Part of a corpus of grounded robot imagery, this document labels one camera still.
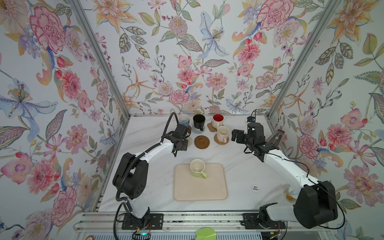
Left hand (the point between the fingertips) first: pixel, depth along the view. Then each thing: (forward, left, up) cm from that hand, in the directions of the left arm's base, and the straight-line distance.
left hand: (184, 142), depth 93 cm
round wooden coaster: (+19, -3, -11) cm, 22 cm away
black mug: (+19, -10, -1) cm, 22 cm away
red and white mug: (+21, -23, -3) cm, 31 cm away
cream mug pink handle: (+10, -26, -3) cm, 28 cm away
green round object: (-46, -11, -9) cm, 48 cm away
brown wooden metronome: (-1, -54, +6) cm, 54 cm away
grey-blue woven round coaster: (+16, -9, -8) cm, 20 cm away
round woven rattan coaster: (+6, -24, -9) cm, 26 cm away
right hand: (+2, -32, +10) cm, 34 cm away
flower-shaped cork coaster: (+19, -19, -10) cm, 29 cm away
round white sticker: (-25, -40, -8) cm, 48 cm away
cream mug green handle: (-12, -8, -9) cm, 17 cm away
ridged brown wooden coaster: (+7, -11, -9) cm, 16 cm away
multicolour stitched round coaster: (+7, -3, -9) cm, 12 cm away
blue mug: (+23, +1, -3) cm, 23 cm away
